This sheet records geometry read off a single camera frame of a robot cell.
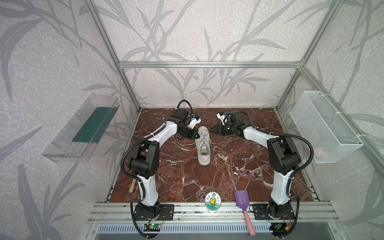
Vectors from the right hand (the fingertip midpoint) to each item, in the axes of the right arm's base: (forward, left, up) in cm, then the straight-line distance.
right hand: (212, 126), depth 94 cm
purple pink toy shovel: (-40, -15, -11) cm, 44 cm away
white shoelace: (-5, +4, -4) cm, 8 cm away
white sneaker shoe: (-11, +5, -5) cm, 14 cm away
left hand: (-5, +7, 0) cm, 9 cm away
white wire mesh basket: (-25, -47, +23) cm, 58 cm away
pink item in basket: (-23, -51, +9) cm, 57 cm away
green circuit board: (-52, +30, -12) cm, 61 cm away
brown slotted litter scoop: (-34, -47, -13) cm, 59 cm away
